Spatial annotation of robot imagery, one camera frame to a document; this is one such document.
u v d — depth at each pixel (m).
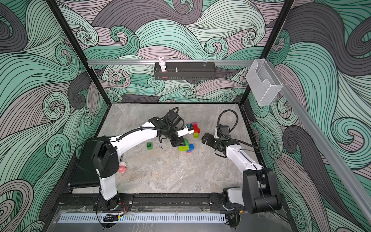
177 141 0.73
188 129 0.73
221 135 0.68
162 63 0.89
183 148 0.88
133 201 0.74
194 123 1.06
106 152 0.51
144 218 0.73
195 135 0.98
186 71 0.97
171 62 0.94
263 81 0.78
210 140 0.79
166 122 0.65
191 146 0.89
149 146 0.92
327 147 0.51
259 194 0.41
